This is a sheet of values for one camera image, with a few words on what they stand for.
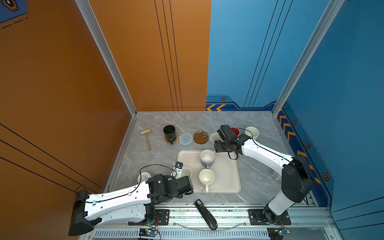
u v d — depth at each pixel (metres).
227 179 0.87
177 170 0.66
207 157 0.94
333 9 0.70
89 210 0.41
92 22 0.74
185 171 0.80
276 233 0.71
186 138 1.03
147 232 0.71
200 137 1.05
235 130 0.97
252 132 0.99
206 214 0.73
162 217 0.74
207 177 0.85
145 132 1.06
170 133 0.97
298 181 0.45
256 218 0.72
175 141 1.02
